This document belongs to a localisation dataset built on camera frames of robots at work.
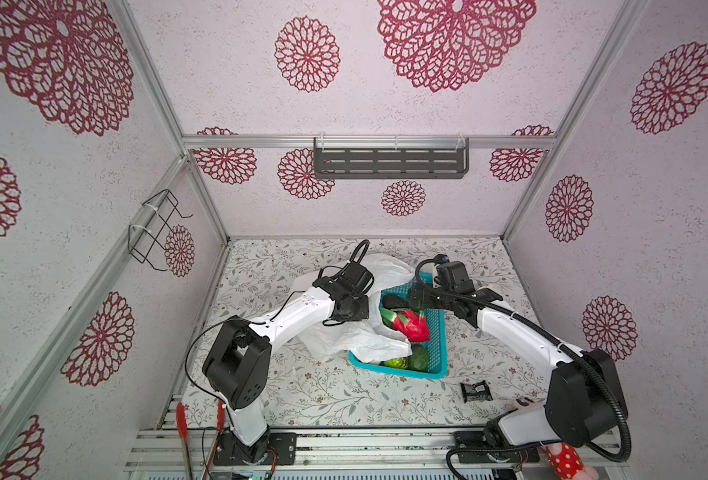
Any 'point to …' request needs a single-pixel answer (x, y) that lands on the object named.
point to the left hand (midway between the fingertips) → (357, 316)
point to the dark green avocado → (419, 359)
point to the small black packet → (477, 391)
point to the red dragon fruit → (412, 324)
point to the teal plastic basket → (438, 367)
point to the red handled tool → (183, 431)
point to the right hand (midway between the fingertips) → (423, 287)
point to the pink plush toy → (567, 463)
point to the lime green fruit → (398, 363)
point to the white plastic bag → (368, 339)
